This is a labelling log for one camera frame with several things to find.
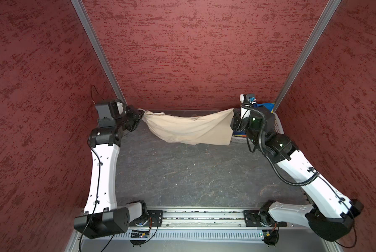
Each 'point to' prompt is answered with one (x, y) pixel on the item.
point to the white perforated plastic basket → (278, 129)
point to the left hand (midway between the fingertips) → (145, 114)
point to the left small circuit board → (135, 233)
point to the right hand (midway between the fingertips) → (233, 113)
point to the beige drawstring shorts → (214, 127)
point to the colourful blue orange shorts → (270, 106)
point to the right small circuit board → (270, 235)
